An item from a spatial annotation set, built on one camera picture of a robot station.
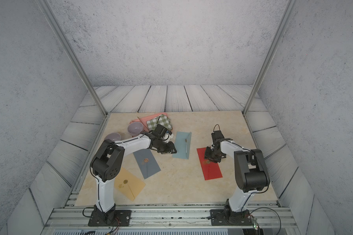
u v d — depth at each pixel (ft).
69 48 2.78
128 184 2.78
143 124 3.63
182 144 3.33
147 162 3.07
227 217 2.16
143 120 3.76
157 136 2.55
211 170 2.94
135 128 3.47
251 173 1.56
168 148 2.79
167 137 2.82
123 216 2.39
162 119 3.80
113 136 3.26
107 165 1.72
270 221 2.39
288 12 2.37
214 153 2.63
